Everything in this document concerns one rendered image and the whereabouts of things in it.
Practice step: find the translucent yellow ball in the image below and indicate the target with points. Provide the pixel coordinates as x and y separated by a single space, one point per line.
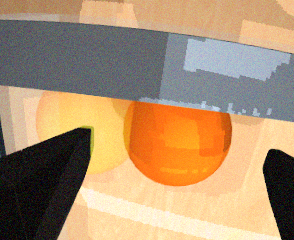
109 119

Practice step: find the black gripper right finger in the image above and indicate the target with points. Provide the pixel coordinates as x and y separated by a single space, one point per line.
278 171

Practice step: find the orange ball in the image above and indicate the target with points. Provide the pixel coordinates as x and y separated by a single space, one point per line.
178 146

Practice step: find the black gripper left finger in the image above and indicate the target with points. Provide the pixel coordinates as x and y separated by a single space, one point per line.
39 185

